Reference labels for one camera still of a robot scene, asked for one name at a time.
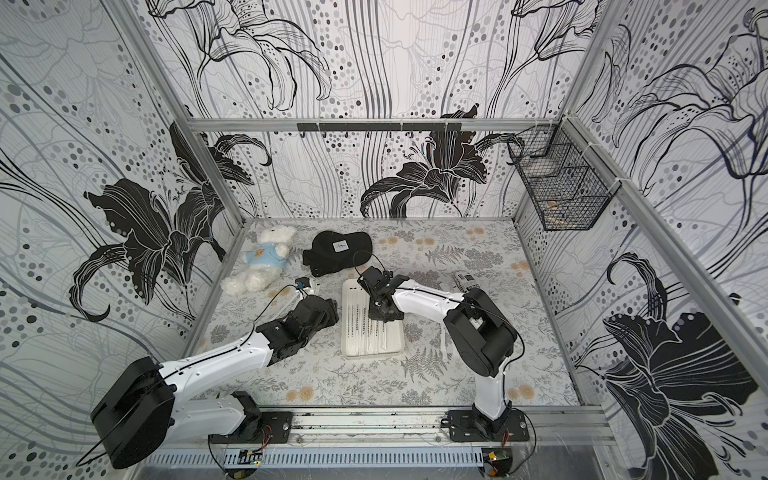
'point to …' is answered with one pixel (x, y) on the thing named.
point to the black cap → (332, 251)
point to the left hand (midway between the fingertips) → (334, 311)
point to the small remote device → (465, 281)
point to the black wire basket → (568, 187)
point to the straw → (352, 323)
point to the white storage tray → (362, 336)
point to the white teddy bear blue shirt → (264, 262)
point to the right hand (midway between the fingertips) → (383, 311)
